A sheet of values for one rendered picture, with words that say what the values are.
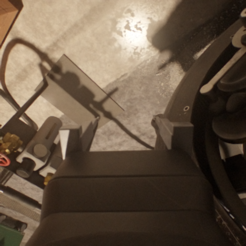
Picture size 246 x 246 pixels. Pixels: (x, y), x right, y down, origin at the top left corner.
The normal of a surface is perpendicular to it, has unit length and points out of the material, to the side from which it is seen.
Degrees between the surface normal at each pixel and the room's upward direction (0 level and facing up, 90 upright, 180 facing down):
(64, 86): 0
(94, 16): 0
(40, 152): 90
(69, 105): 0
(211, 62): 90
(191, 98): 90
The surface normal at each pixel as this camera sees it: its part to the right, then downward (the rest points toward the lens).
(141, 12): -0.11, 0.64
